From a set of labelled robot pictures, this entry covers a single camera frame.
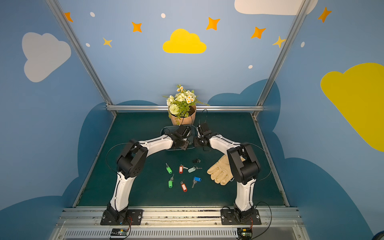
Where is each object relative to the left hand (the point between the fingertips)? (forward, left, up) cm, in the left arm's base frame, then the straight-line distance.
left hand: (184, 140), depth 102 cm
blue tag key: (-26, -8, -2) cm, 28 cm away
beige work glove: (-21, -24, -3) cm, 32 cm away
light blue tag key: (-20, -7, -2) cm, 21 cm away
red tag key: (-20, +1, -3) cm, 20 cm away
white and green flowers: (+9, +2, +25) cm, 27 cm away
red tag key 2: (-30, -2, -3) cm, 30 cm away
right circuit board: (-52, -34, -5) cm, 62 cm away
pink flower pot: (+7, -2, +13) cm, 15 cm away
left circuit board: (-53, +29, -4) cm, 60 cm away
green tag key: (-20, +8, -2) cm, 22 cm away
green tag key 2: (-28, +6, -3) cm, 29 cm away
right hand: (-1, -10, +2) cm, 10 cm away
